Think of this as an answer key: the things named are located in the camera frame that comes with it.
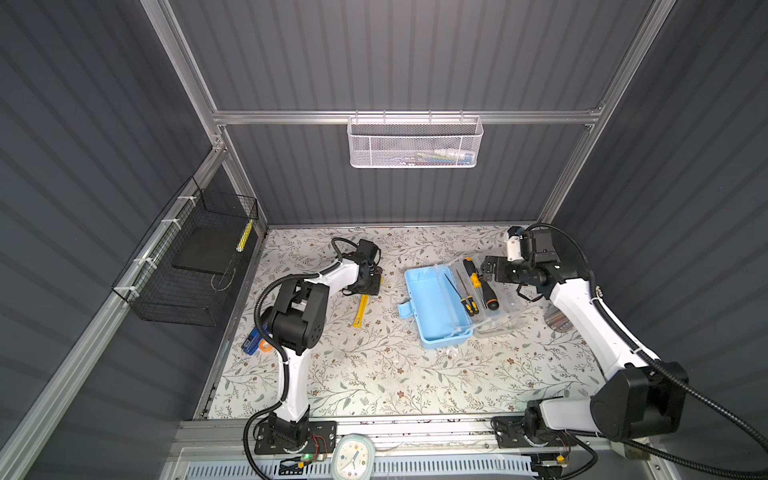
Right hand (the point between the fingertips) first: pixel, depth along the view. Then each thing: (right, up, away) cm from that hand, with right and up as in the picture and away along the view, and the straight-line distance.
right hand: (501, 268), depth 83 cm
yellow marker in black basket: (-71, +7, -5) cm, 72 cm away
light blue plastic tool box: (-11, -11, +12) cm, 20 cm away
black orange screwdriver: (-2, -10, +1) cm, 10 cm away
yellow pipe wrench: (-41, -14, +14) cm, 45 cm away
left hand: (-39, -8, +18) cm, 43 cm away
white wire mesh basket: (-21, +51, +40) cm, 68 cm away
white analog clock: (-40, -44, -14) cm, 61 cm away
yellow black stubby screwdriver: (-6, -2, +8) cm, 10 cm away
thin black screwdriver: (-9, -10, +6) cm, 15 cm away
